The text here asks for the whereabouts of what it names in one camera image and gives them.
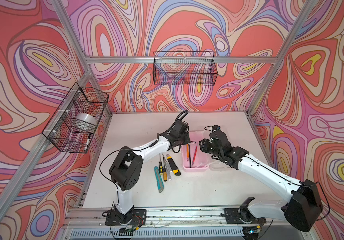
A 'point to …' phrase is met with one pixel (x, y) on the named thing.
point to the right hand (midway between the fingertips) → (202, 146)
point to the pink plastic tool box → (200, 161)
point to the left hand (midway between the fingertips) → (191, 137)
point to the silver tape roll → (84, 121)
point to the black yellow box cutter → (175, 170)
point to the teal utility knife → (159, 182)
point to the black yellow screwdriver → (161, 169)
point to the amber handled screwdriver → (165, 173)
